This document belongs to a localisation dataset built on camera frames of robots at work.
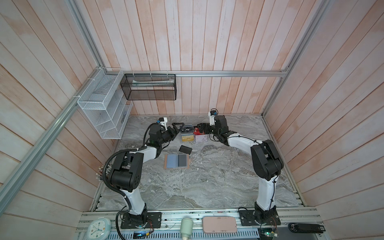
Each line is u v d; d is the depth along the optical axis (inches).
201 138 40.6
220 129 30.4
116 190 19.5
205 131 34.8
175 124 32.2
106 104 27.6
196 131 39.7
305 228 26.9
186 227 25.9
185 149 40.0
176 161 36.9
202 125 34.6
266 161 20.9
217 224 28.2
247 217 28.9
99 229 27.1
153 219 28.9
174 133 32.0
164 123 33.6
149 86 40.7
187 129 40.0
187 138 40.2
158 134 28.6
